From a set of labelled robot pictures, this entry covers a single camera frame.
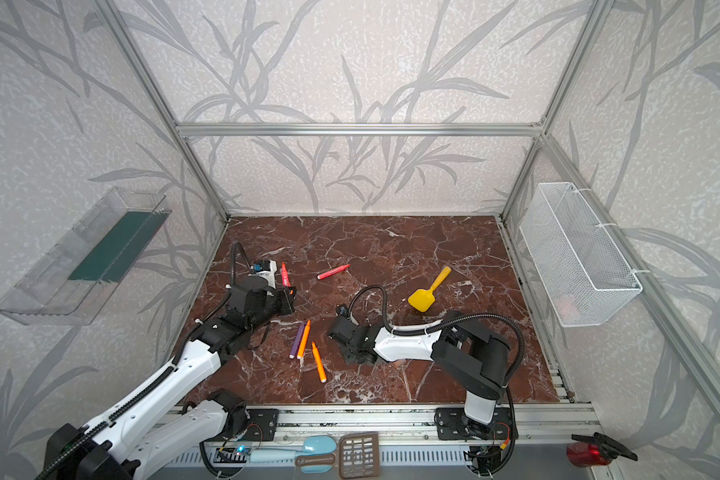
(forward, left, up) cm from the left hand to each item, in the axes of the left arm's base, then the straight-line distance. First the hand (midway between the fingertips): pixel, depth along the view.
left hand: (300, 280), depth 81 cm
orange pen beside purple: (-11, 0, -17) cm, 20 cm away
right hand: (-8, -13, -17) cm, 23 cm away
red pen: (0, +3, +3) cm, 4 cm away
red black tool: (-37, -67, -4) cm, 77 cm away
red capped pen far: (+15, -5, -19) cm, 25 cm away
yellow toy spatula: (+4, -36, -17) cm, 40 cm away
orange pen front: (-18, -6, -17) cm, 25 cm away
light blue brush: (-36, -7, -16) cm, 40 cm away
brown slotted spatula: (-38, -17, -17) cm, 45 cm away
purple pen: (-11, +2, -17) cm, 20 cm away
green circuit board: (-38, +12, -18) cm, 44 cm away
